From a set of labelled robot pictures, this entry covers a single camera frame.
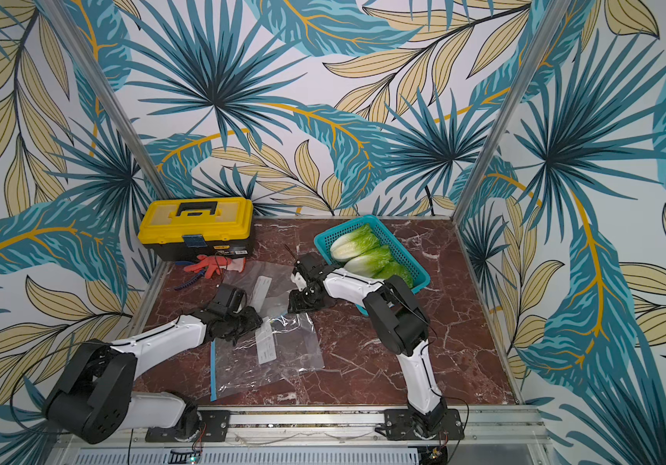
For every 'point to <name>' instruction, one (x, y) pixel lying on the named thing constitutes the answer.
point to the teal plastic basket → (323, 244)
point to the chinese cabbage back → (350, 245)
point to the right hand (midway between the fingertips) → (294, 309)
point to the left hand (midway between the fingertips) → (258, 326)
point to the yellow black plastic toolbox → (188, 228)
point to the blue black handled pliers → (197, 275)
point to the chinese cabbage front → (391, 268)
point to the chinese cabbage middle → (372, 263)
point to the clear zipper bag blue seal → (275, 354)
